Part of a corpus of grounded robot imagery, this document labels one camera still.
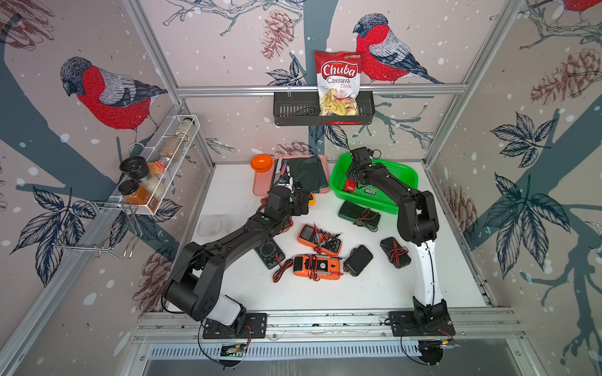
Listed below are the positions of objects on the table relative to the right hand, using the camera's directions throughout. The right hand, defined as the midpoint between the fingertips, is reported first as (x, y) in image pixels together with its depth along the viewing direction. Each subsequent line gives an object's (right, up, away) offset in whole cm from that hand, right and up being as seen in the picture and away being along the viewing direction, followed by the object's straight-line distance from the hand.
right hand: (351, 170), depth 107 cm
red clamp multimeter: (-2, -7, -5) cm, 9 cm away
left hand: (-23, -9, -19) cm, 31 cm away
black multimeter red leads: (+13, -32, -23) cm, 42 cm away
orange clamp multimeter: (-17, -36, -24) cm, 46 cm away
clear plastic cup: (-58, -22, -19) cm, 65 cm away
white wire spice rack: (-67, +2, -33) cm, 75 cm away
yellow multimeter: (-18, -14, -3) cm, 23 cm away
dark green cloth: (-20, +1, +13) cm, 23 cm away
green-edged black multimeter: (-35, -33, -19) cm, 51 cm away
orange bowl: (-44, +4, +11) cm, 46 cm away
